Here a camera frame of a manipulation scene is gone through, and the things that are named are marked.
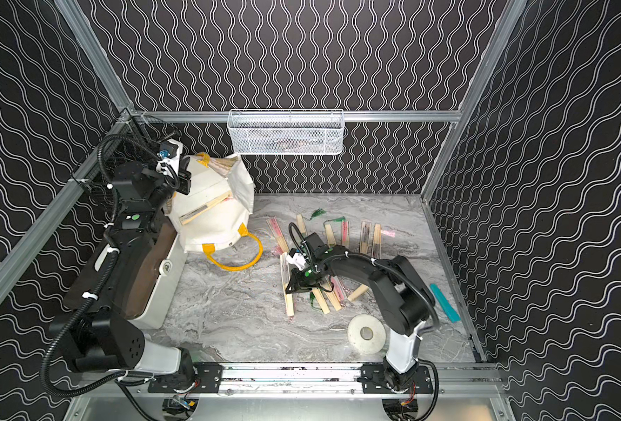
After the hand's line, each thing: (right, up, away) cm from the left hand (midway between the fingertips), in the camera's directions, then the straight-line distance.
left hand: (179, 150), depth 71 cm
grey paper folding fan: (+58, -26, +33) cm, 71 cm away
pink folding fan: (+24, -29, +32) cm, 49 cm away
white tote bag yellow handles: (+2, -12, +26) cm, 29 cm away
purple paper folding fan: (+54, -43, +21) cm, 72 cm away
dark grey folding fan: (+27, -39, +15) cm, 50 cm away
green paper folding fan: (+44, -23, +36) cm, 62 cm away
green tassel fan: (+38, -46, +18) cm, 63 cm away
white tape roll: (+54, -55, +12) cm, 78 cm away
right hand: (+28, -42, +15) cm, 53 cm away
